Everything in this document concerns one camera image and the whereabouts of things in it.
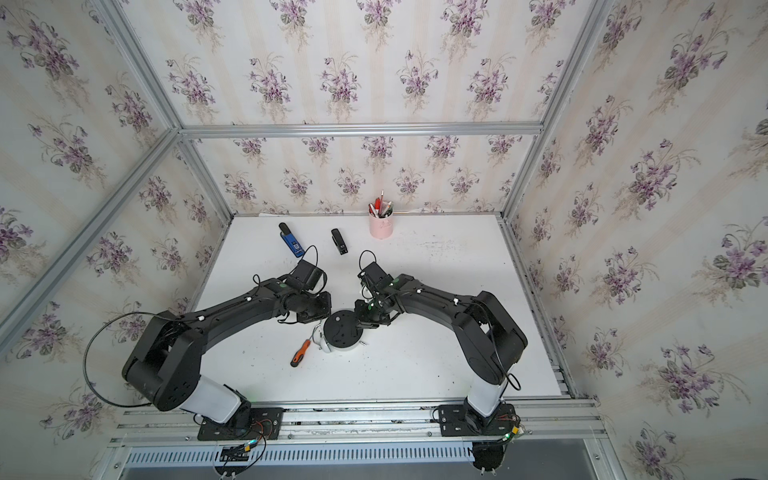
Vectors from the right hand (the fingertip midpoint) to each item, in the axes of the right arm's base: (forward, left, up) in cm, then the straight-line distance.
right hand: (357, 327), depth 84 cm
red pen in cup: (+41, -5, +5) cm, 41 cm away
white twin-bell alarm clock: (-1, +5, -1) cm, 6 cm away
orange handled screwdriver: (-7, +17, -4) cm, 18 cm away
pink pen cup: (+39, -6, -1) cm, 40 cm away
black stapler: (+34, +10, -3) cm, 36 cm away
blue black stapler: (+35, +28, -3) cm, 45 cm away
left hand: (+4, +7, 0) cm, 8 cm away
